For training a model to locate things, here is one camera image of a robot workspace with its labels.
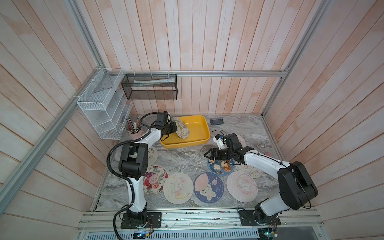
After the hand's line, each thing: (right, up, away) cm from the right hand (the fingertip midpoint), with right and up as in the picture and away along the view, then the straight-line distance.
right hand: (208, 154), depth 89 cm
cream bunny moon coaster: (-18, -19, -5) cm, 26 cm away
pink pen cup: (-50, +15, +12) cm, 53 cm away
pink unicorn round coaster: (+26, +7, +15) cm, 31 cm away
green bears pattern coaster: (-16, +14, +18) cm, 28 cm away
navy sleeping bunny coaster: (-1, -18, -5) cm, 19 cm away
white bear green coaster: (-36, -3, +9) cm, 37 cm away
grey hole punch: (+10, +22, +29) cm, 38 cm away
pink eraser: (+41, -1, +9) cm, 42 cm away
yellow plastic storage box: (-5, +11, +18) cm, 22 cm away
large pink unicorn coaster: (+18, -18, -5) cm, 26 cm away
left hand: (-20, +16, +12) cm, 28 cm away
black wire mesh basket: (-40, +46, +17) cm, 63 cm away
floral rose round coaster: (-33, -15, -2) cm, 36 cm away
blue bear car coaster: (+8, -9, +4) cm, 13 cm away
